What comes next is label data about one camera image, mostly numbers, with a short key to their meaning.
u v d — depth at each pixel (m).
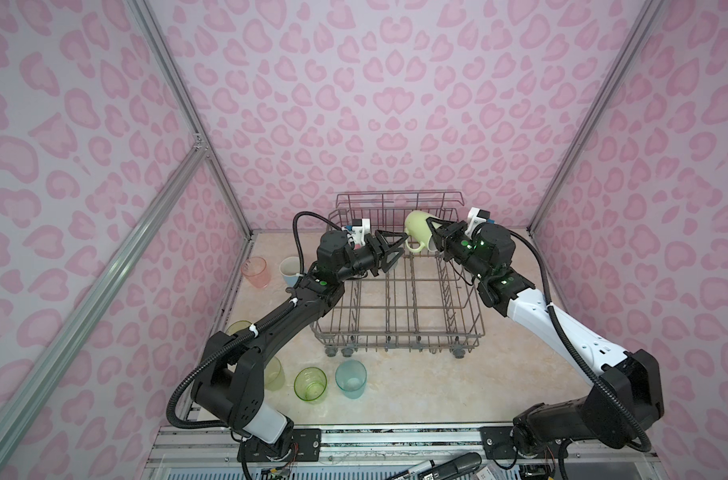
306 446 0.73
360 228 0.73
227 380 0.43
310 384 0.82
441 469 0.67
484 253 0.57
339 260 0.62
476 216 0.70
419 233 0.75
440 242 0.67
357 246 0.72
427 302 1.00
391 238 0.67
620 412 0.38
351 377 0.83
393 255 0.75
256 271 1.06
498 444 0.73
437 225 0.72
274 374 0.47
